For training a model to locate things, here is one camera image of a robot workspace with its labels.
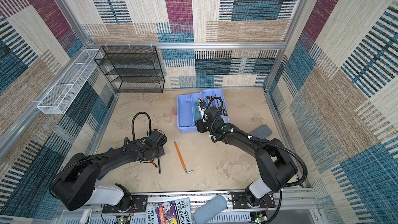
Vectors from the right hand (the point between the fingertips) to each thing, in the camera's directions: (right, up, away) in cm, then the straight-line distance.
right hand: (201, 122), depth 89 cm
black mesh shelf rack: (-49, +35, +22) cm, 64 cm away
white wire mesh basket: (-64, +14, -16) cm, 68 cm away
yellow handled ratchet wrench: (+4, +14, +10) cm, 18 cm away
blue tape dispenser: (-49, -14, -4) cm, 51 cm away
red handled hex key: (-26, -22, -4) cm, 34 cm away
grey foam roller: (+1, -38, -20) cm, 43 cm away
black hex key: (-22, -25, -6) cm, 33 cm away
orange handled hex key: (-8, -25, -6) cm, 27 cm away
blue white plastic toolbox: (-10, +7, +17) cm, 21 cm away
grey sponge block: (+37, -6, +5) cm, 38 cm away
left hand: (-23, -15, +1) cm, 28 cm away
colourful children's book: (-11, -38, -19) cm, 44 cm away
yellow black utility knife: (+1, +11, +13) cm, 17 cm away
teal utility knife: (-2, +6, +8) cm, 10 cm away
